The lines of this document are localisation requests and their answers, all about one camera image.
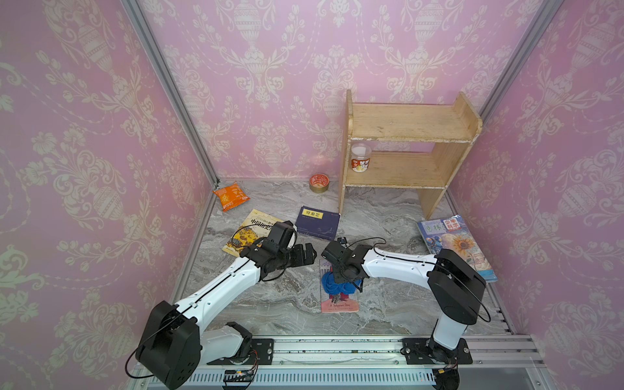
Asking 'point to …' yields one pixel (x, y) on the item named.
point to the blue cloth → (332, 287)
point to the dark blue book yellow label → (318, 223)
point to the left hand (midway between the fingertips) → (308, 257)
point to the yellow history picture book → (253, 227)
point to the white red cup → (361, 155)
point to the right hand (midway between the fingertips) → (341, 274)
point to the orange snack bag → (231, 197)
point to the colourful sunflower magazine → (451, 233)
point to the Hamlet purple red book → (339, 302)
